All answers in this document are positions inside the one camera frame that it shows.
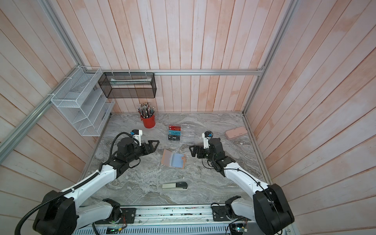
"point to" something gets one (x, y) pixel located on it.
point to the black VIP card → (174, 137)
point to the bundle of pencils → (145, 109)
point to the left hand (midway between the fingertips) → (154, 144)
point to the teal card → (174, 132)
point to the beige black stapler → (175, 186)
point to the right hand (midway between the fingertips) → (196, 146)
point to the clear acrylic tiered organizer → (188, 133)
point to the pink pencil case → (235, 132)
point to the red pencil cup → (149, 123)
